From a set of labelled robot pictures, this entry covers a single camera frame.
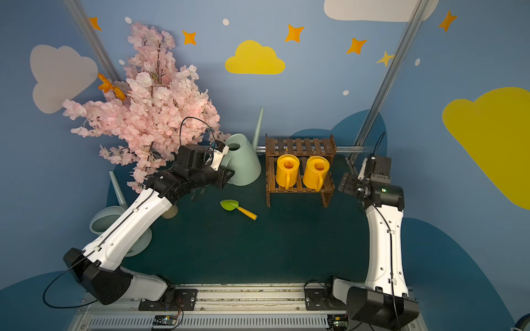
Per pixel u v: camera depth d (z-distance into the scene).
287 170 0.82
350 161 1.26
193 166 0.55
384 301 0.36
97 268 0.39
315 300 0.74
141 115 0.66
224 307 0.73
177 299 0.73
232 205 0.98
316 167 0.82
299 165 0.83
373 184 0.46
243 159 0.72
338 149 0.86
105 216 0.72
